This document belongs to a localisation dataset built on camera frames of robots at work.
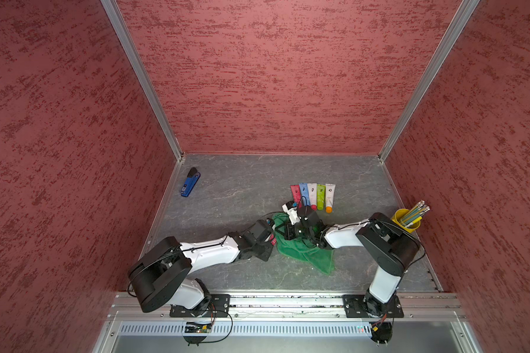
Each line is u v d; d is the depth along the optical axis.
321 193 1.04
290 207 0.84
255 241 0.67
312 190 1.05
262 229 0.68
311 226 0.73
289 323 0.72
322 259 0.83
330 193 1.04
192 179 1.10
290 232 0.81
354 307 0.73
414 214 0.83
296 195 1.03
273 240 0.87
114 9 0.71
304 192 1.04
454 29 0.75
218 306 0.74
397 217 0.88
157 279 0.42
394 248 0.49
